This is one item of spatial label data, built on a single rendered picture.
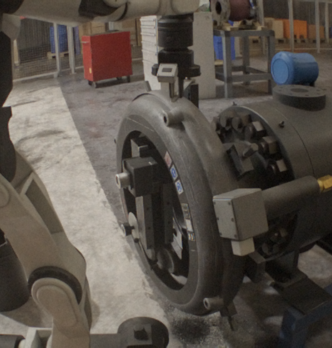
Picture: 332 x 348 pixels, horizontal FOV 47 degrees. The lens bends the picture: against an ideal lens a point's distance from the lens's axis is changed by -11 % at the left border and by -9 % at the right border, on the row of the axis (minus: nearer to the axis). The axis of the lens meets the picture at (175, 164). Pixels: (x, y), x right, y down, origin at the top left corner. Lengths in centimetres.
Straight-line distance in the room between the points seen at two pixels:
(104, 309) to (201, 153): 106
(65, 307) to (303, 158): 83
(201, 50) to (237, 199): 436
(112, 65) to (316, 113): 536
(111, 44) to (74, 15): 581
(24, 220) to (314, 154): 89
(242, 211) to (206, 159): 18
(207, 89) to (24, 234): 454
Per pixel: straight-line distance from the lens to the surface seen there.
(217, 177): 102
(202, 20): 519
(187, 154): 104
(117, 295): 195
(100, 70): 654
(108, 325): 179
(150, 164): 120
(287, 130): 133
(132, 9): 85
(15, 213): 90
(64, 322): 104
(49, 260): 97
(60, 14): 74
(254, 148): 98
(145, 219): 137
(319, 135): 139
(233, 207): 92
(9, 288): 191
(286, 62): 173
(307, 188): 106
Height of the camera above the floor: 125
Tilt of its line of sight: 22 degrees down
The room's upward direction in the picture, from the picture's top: 3 degrees counter-clockwise
